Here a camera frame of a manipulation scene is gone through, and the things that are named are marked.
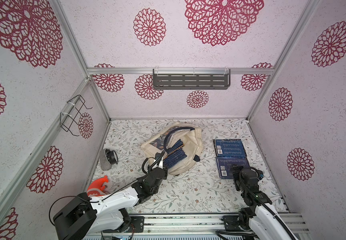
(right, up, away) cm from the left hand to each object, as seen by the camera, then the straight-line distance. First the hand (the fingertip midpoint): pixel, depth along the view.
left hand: (162, 160), depth 83 cm
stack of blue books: (+8, +2, +12) cm, 15 cm away
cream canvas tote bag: (+18, +12, +12) cm, 25 cm away
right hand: (+40, -5, +2) cm, 41 cm away
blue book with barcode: (+44, +5, +18) cm, 48 cm away
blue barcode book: (+39, -4, +11) cm, 41 cm away
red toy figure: (-35, -15, -3) cm, 38 cm away
